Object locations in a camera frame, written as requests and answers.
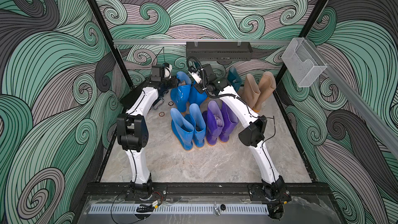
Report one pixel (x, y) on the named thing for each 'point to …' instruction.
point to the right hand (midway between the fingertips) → (197, 80)
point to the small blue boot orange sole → (181, 94)
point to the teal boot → (234, 78)
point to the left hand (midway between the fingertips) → (179, 78)
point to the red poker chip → (161, 114)
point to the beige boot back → (251, 92)
